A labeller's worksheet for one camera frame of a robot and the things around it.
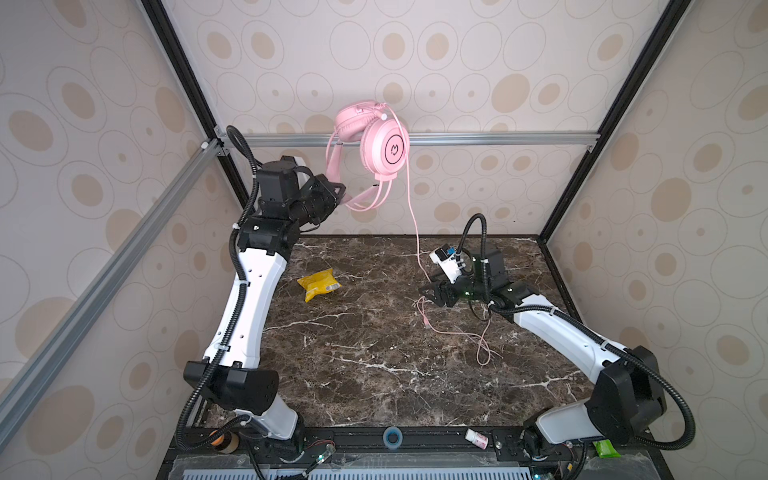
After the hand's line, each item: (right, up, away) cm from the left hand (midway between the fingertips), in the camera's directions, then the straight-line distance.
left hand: (353, 178), depth 64 cm
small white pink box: (+29, -61, +9) cm, 69 cm away
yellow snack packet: (-16, -25, +36) cm, 47 cm away
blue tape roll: (+8, -62, +11) cm, 64 cm away
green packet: (+60, -63, +8) cm, 88 cm away
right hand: (+18, -23, +16) cm, 34 cm away
